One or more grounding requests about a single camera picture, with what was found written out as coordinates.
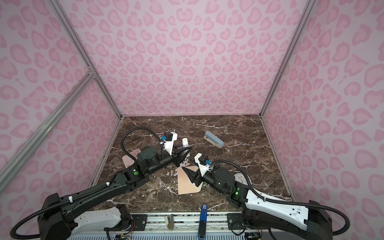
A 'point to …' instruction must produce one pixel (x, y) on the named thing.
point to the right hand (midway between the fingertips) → (187, 163)
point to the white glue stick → (185, 141)
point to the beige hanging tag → (169, 221)
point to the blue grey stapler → (214, 139)
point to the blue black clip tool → (203, 222)
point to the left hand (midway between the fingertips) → (190, 145)
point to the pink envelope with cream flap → (185, 185)
